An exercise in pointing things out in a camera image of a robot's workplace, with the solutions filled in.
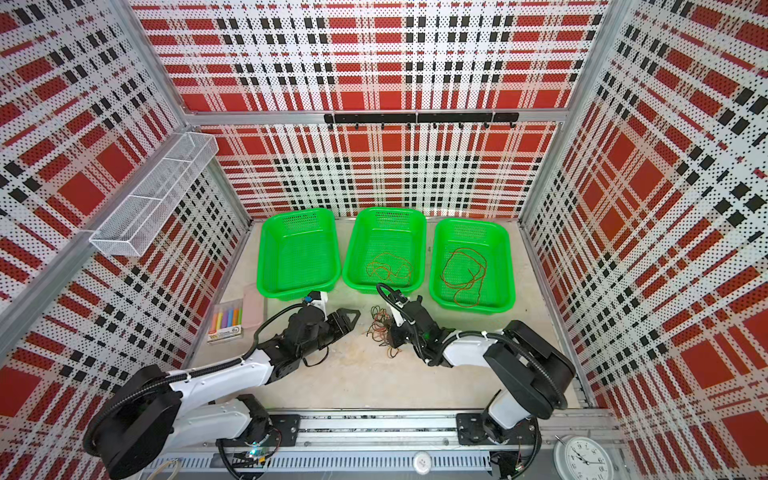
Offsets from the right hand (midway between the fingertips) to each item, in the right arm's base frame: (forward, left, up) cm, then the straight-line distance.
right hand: (389, 322), depth 89 cm
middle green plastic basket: (+36, +3, -7) cm, 36 cm away
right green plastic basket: (+32, -36, +2) cm, 48 cm away
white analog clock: (-33, -44, 0) cm, 56 cm away
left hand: (0, +8, +5) cm, 10 cm away
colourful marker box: (+2, +52, -3) cm, 52 cm away
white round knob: (-34, -8, -3) cm, 35 cm away
